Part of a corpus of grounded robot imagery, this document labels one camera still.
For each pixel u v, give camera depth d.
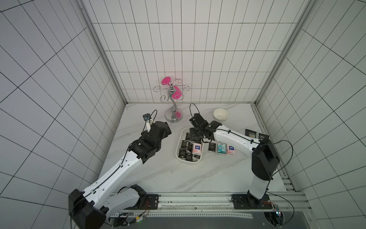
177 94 0.89
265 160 0.47
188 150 0.89
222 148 0.90
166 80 0.94
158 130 0.53
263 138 1.01
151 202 0.73
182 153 0.88
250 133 1.00
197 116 0.68
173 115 1.11
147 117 0.63
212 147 0.92
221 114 1.07
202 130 0.64
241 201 0.70
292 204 0.66
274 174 0.51
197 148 0.87
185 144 0.92
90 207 0.37
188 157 0.87
